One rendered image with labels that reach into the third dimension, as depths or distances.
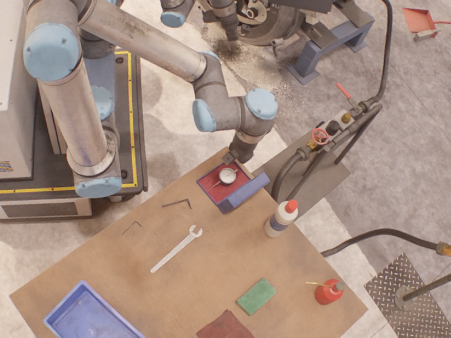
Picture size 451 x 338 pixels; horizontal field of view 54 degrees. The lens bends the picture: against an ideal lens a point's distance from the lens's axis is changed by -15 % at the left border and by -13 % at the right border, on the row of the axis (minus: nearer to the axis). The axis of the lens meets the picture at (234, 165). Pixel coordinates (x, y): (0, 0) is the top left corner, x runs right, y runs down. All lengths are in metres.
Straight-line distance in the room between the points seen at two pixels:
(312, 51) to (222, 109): 1.29
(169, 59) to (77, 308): 0.84
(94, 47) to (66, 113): 0.81
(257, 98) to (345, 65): 1.59
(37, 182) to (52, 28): 1.07
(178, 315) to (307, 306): 0.44
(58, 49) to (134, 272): 0.90
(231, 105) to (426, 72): 2.07
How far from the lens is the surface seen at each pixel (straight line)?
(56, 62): 0.95
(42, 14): 0.97
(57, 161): 1.94
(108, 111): 1.49
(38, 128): 2.03
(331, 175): 2.44
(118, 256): 1.63
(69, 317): 1.60
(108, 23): 1.13
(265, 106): 1.33
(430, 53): 3.38
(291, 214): 1.55
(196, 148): 2.33
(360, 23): 2.80
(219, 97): 1.33
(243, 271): 1.66
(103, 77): 1.89
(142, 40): 1.19
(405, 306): 2.40
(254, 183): 1.64
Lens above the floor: 2.04
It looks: 62 degrees down
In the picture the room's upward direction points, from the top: 24 degrees clockwise
